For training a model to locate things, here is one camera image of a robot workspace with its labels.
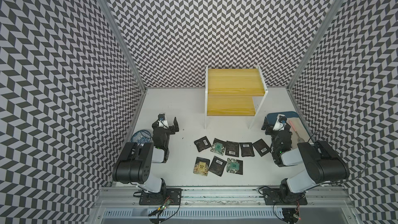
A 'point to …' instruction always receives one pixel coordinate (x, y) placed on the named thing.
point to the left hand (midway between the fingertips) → (167, 118)
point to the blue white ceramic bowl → (141, 136)
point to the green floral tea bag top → (218, 146)
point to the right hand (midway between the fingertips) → (273, 120)
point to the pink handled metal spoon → (300, 139)
